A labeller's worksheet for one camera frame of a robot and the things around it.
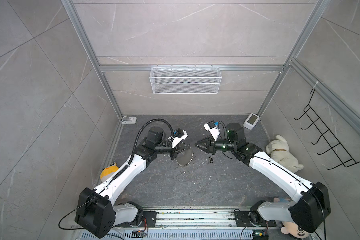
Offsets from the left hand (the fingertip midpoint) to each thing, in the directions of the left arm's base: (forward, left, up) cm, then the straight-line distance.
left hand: (188, 143), depth 73 cm
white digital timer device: (+32, -51, -20) cm, 63 cm away
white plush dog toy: (+4, -57, -16) cm, 59 cm away
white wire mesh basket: (+49, 0, +5) cm, 49 cm away
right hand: (0, -4, +1) cm, 4 cm away
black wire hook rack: (-9, -65, +7) cm, 66 cm away
